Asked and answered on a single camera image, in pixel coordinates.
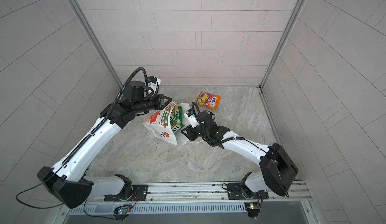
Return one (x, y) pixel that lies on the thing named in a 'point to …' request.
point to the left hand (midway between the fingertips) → (174, 98)
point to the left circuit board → (123, 209)
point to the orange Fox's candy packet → (209, 100)
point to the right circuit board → (253, 209)
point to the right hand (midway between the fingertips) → (183, 131)
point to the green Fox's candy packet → (176, 119)
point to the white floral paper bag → (159, 123)
